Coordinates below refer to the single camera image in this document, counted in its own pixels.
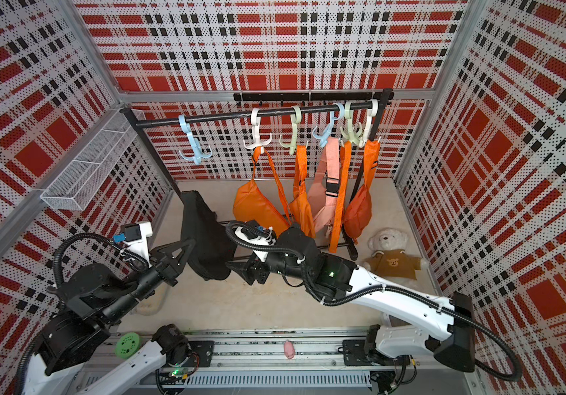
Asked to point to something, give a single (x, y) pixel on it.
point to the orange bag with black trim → (301, 211)
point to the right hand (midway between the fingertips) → (242, 250)
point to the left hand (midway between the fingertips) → (200, 242)
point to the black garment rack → (172, 113)
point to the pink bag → (323, 194)
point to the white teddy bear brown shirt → (389, 258)
